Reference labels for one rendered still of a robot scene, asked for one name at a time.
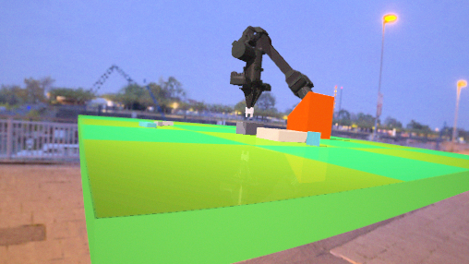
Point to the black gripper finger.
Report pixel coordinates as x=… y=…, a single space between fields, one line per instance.
x=258 y=92
x=249 y=95

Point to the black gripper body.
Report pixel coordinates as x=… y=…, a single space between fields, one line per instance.
x=252 y=79

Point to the white rectangular tray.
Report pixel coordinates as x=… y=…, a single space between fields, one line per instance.
x=284 y=135

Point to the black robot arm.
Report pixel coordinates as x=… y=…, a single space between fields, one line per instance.
x=243 y=49

